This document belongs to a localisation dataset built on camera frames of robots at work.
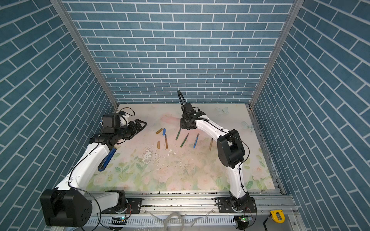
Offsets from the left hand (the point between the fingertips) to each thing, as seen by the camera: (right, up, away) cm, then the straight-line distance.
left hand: (147, 126), depth 80 cm
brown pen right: (+38, -14, +17) cm, 44 cm away
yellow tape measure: (+68, -43, -10) cm, 81 cm away
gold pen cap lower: (+3, -14, +17) cm, 22 cm away
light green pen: (+20, -11, +19) cm, 30 cm away
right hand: (+21, 0, +16) cm, 26 cm away
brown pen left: (+7, -12, +20) cm, 24 cm away
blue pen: (+28, -12, +19) cm, 36 cm away
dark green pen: (+16, -7, +22) cm, 28 cm away
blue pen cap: (+5, -5, +25) cm, 26 cm away
